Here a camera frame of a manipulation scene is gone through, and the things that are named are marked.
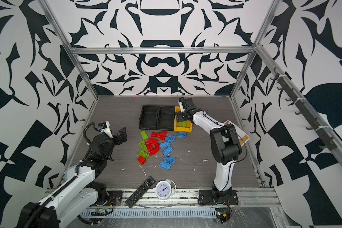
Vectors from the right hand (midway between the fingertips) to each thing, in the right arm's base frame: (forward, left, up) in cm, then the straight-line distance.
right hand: (182, 113), depth 97 cm
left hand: (-15, +38, +8) cm, 41 cm away
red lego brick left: (-11, +18, -8) cm, 23 cm away
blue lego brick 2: (-12, +1, -9) cm, 15 cm away
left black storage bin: (+2, +24, -9) cm, 26 cm away
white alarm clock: (-44, +11, -7) cm, 46 cm away
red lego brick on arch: (-17, +19, -6) cm, 26 cm away
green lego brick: (-19, +25, -8) cm, 33 cm away
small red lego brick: (-28, +25, -9) cm, 39 cm away
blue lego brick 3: (-19, +12, -8) cm, 24 cm away
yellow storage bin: (-7, +3, -6) cm, 10 cm away
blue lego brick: (-15, +8, -8) cm, 19 cm away
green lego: (-4, -1, -7) cm, 8 cm away
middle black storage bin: (+4, +12, -11) cm, 17 cm away
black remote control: (-47, +25, -8) cm, 54 cm away
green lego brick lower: (-25, +25, -9) cm, 36 cm away
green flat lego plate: (-11, +26, -9) cm, 29 cm away
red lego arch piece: (-23, +19, -8) cm, 31 cm away
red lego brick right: (-12, +13, -8) cm, 19 cm away
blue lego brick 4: (-23, +10, -9) cm, 26 cm away
